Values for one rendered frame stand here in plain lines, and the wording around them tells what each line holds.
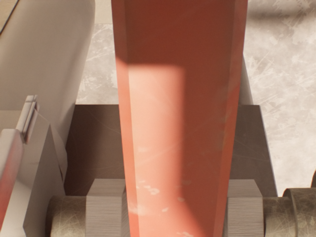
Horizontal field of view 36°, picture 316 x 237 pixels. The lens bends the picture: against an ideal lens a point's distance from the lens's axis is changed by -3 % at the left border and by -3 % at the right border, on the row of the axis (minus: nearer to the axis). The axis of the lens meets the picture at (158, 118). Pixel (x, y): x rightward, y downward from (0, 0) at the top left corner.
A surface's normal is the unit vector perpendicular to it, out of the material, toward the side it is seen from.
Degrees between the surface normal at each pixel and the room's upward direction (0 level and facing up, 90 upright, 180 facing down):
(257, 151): 90
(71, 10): 90
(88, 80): 0
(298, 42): 0
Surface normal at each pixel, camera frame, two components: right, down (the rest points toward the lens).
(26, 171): 0.69, -0.54
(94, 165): -0.01, -0.76
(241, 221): -0.03, -0.33
